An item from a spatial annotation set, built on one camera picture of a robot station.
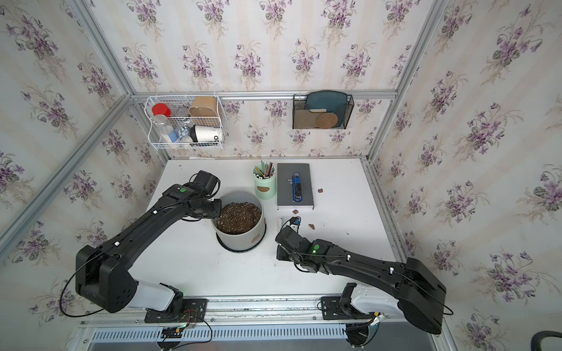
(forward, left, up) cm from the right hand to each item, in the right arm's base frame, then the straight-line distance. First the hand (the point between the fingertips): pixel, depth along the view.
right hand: (280, 249), depth 80 cm
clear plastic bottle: (+41, +50, +23) cm, 69 cm away
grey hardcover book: (+31, -1, -4) cm, 31 cm away
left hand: (+11, +23, +7) cm, 27 cm away
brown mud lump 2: (+14, -13, -7) cm, 20 cm away
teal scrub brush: (+10, 0, +1) cm, 10 cm away
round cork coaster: (+53, -20, +20) cm, 60 cm away
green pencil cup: (+29, +8, +5) cm, 30 cm away
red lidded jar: (+49, +52, +28) cm, 77 cm away
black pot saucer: (+1, +16, -4) cm, 16 cm away
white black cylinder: (+43, +33, +20) cm, 58 cm away
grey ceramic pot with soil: (+8, +15, +2) cm, 18 cm away
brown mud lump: (+21, -6, -7) cm, 23 cm away
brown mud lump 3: (+34, -19, -8) cm, 40 cm away
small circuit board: (-25, +36, -9) cm, 45 cm away
